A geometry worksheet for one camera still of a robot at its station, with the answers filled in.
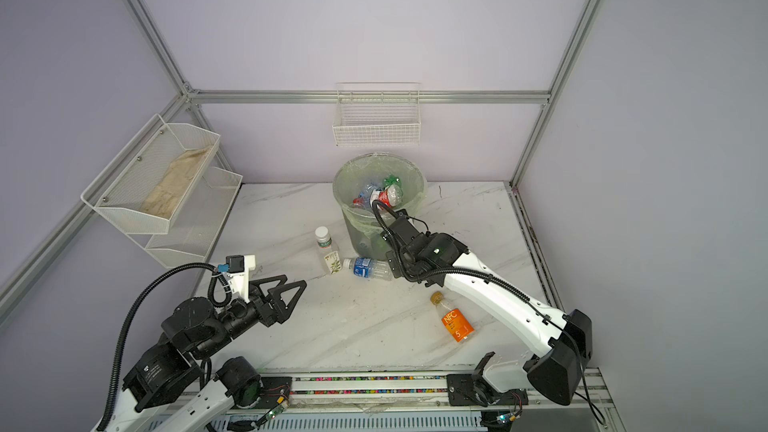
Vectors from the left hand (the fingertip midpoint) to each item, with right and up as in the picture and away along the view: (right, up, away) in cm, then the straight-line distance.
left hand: (295, 284), depth 63 cm
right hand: (+26, +5, +13) cm, 29 cm away
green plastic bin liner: (+11, +28, +29) cm, 42 cm away
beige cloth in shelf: (-38, +20, +13) cm, 45 cm away
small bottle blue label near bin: (+14, -2, +27) cm, 31 cm away
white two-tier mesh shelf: (-41, +9, +27) cm, 50 cm away
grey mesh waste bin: (+13, +9, +16) cm, 23 cm away
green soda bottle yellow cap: (+21, +26, +30) cm, 44 cm away
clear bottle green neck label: (+3, +4, +23) cm, 23 cm away
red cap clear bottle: (+21, +20, +22) cm, 36 cm away
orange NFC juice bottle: (+38, -14, +18) cm, 45 cm away
